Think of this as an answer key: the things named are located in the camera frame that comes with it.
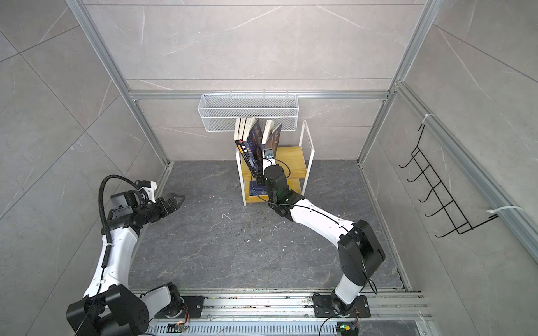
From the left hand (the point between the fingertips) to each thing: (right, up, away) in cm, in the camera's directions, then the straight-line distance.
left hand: (175, 197), depth 80 cm
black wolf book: (+28, +17, -4) cm, 33 cm away
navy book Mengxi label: (+31, +2, +19) cm, 36 cm away
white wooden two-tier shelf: (+49, +16, +12) cm, 53 cm away
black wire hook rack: (+93, -6, -20) cm, 95 cm away
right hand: (+35, +14, +2) cm, 38 cm away
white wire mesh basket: (+12, +39, +18) cm, 45 cm away
